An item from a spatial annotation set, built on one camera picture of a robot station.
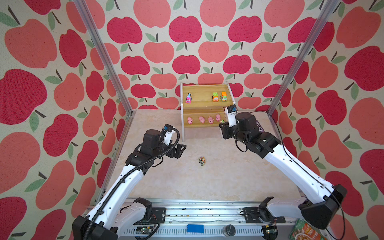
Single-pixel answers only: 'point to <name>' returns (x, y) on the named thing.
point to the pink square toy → (202, 119)
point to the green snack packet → (302, 230)
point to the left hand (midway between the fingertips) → (180, 144)
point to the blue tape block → (195, 228)
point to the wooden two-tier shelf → (202, 105)
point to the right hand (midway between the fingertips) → (226, 122)
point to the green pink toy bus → (202, 161)
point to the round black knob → (229, 230)
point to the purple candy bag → (260, 128)
